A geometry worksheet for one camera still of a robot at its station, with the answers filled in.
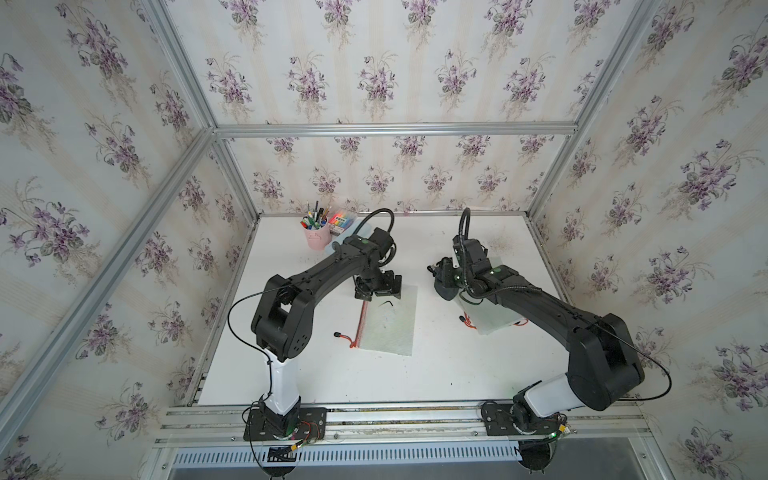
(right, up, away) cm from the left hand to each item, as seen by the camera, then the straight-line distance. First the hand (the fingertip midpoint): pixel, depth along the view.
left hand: (389, 297), depth 88 cm
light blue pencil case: (-7, +20, -12) cm, 25 cm away
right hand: (+18, +7, +1) cm, 19 cm away
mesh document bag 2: (0, -9, +3) cm, 10 cm away
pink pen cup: (-25, +20, +14) cm, 35 cm away
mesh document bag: (+31, -7, +3) cm, 31 cm away
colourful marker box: (-20, +25, +29) cm, 43 cm away
